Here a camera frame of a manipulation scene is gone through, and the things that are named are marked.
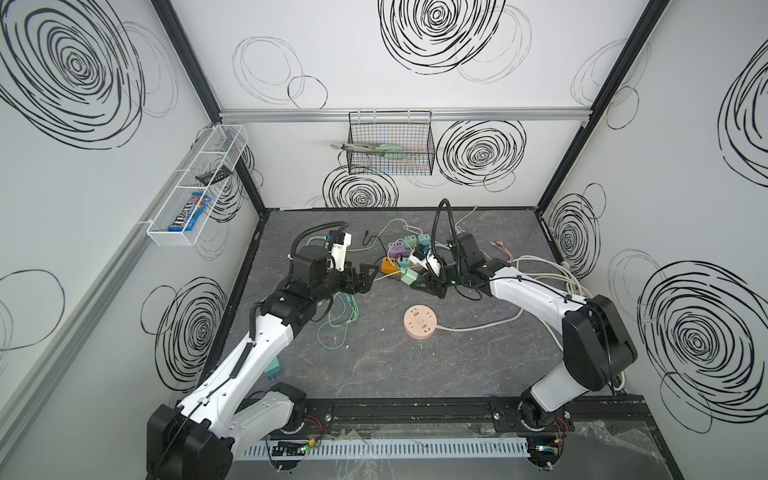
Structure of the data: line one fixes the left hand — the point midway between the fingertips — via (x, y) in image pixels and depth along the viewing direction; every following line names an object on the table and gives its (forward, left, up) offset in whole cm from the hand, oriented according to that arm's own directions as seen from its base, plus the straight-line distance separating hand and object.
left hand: (365, 265), depth 76 cm
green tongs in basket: (+37, -3, +10) cm, 38 cm away
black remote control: (+21, +40, +12) cm, 47 cm away
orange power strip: (+14, -5, -21) cm, 26 cm away
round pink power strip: (-6, -15, -21) cm, 26 cm away
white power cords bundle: (+16, -62, -24) cm, 68 cm away
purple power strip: (+21, -8, -21) cm, 31 cm away
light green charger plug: (+22, -13, -17) cm, 30 cm away
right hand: (+3, -13, -10) cm, 17 cm away
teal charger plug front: (-21, +24, -20) cm, 38 cm away
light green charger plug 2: (+1, -12, -6) cm, 13 cm away
